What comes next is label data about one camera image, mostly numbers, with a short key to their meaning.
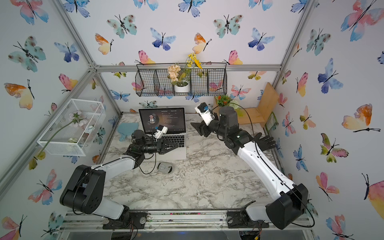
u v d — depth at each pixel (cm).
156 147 71
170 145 76
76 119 72
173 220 76
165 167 89
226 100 96
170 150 76
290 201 38
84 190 44
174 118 101
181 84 92
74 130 73
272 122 110
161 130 76
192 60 82
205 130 62
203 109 58
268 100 98
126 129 112
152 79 98
